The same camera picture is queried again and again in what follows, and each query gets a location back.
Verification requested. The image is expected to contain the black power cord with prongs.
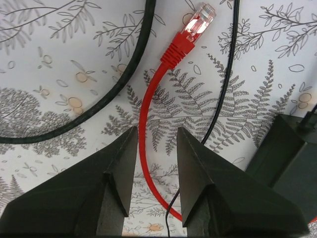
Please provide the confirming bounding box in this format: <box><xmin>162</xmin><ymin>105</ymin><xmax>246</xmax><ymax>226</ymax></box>
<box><xmin>164</xmin><ymin>0</ymin><xmax>241</xmax><ymax>238</ymax></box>

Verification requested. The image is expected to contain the black power adapter brick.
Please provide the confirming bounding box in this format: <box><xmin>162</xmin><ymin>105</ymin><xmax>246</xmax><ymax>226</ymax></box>
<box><xmin>246</xmin><ymin>112</ymin><xmax>317</xmax><ymax>223</ymax></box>

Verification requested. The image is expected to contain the black cable with plug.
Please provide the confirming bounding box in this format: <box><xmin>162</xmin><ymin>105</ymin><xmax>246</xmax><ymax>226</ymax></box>
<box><xmin>0</xmin><ymin>0</ymin><xmax>157</xmax><ymax>144</ymax></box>

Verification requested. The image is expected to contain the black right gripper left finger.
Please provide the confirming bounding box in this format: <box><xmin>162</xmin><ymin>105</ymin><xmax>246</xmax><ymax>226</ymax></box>
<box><xmin>0</xmin><ymin>127</ymin><xmax>138</xmax><ymax>238</ymax></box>

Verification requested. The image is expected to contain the floral patterned table mat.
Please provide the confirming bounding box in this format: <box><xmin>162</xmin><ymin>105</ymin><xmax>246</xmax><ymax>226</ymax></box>
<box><xmin>0</xmin><ymin>0</ymin><xmax>317</xmax><ymax>238</ymax></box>

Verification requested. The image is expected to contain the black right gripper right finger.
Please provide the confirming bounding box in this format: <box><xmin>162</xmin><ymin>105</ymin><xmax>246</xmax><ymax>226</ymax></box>
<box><xmin>177</xmin><ymin>127</ymin><xmax>309</xmax><ymax>238</ymax></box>

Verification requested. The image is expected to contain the red ethernet cable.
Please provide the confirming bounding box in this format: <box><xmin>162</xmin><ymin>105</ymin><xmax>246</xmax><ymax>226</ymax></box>
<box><xmin>138</xmin><ymin>1</ymin><xmax>216</xmax><ymax>221</ymax></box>

